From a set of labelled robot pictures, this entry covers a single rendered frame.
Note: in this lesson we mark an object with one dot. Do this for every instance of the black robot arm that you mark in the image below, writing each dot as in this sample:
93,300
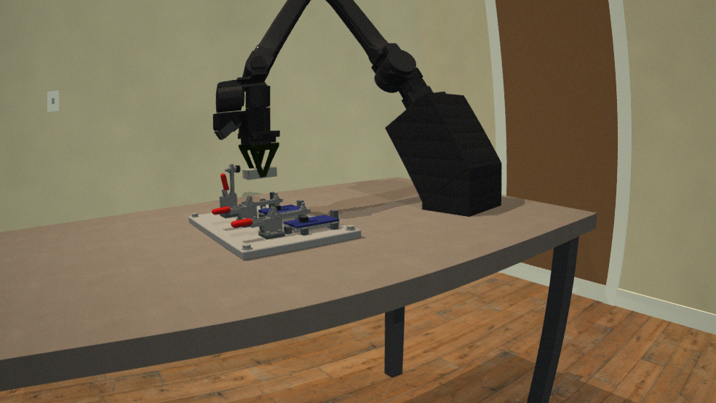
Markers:
395,69

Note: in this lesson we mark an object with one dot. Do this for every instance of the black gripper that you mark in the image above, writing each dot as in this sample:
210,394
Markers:
257,149

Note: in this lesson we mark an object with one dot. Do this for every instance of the cream rectangular block with slot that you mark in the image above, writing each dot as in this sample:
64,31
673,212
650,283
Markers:
251,174

